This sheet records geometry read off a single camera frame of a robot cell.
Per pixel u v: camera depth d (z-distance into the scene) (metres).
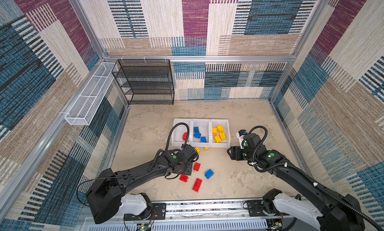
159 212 0.73
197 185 0.79
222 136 0.97
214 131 0.99
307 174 0.89
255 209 0.73
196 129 1.02
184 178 0.83
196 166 0.87
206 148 0.94
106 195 0.41
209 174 0.84
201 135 1.00
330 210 0.40
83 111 0.92
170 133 0.70
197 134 1.01
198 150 0.91
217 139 0.97
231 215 0.73
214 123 1.01
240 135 0.74
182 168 0.58
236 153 0.72
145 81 1.10
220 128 1.01
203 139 0.97
